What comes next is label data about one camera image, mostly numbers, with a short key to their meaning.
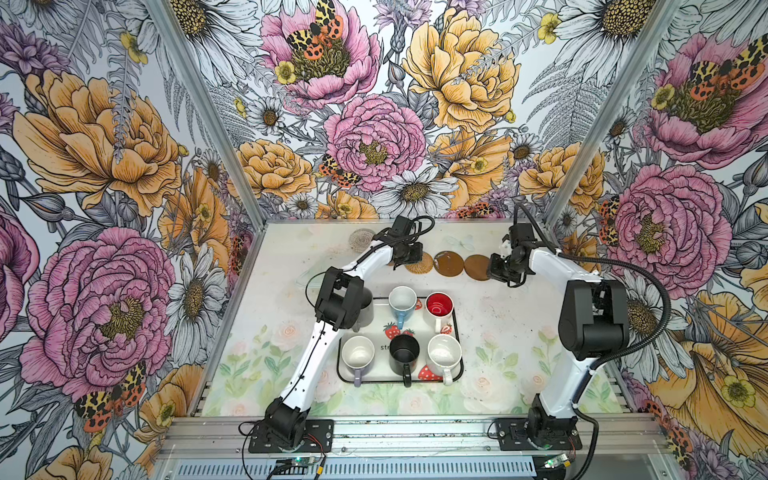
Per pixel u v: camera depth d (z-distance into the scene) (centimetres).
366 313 90
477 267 109
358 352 87
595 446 69
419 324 94
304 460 71
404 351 85
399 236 87
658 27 73
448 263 110
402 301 94
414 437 76
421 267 108
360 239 114
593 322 51
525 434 73
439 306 94
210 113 89
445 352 87
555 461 72
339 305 68
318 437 74
